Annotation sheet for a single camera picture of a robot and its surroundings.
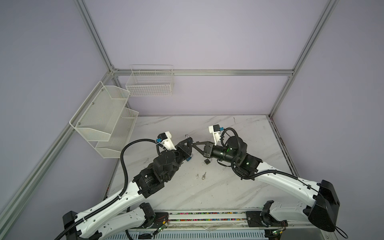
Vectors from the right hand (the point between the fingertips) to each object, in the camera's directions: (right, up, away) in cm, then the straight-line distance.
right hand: (192, 145), depth 64 cm
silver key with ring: (+3, -21, +24) cm, 32 cm away
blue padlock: (-5, +2, +46) cm, 46 cm away
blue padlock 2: (-3, -12, +31) cm, 34 cm away
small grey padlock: (+9, -13, +29) cm, 33 cm away
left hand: (0, +2, +1) cm, 2 cm away
